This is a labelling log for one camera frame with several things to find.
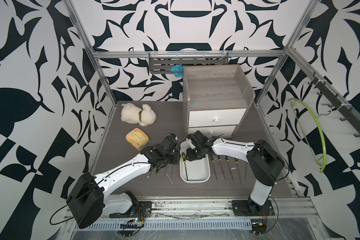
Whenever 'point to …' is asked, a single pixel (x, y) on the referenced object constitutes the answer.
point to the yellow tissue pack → (137, 138)
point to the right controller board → (258, 228)
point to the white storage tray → (197, 171)
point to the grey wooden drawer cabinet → (216, 98)
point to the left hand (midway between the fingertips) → (178, 153)
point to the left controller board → (134, 223)
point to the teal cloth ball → (178, 68)
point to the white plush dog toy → (132, 114)
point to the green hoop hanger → (317, 159)
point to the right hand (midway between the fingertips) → (186, 155)
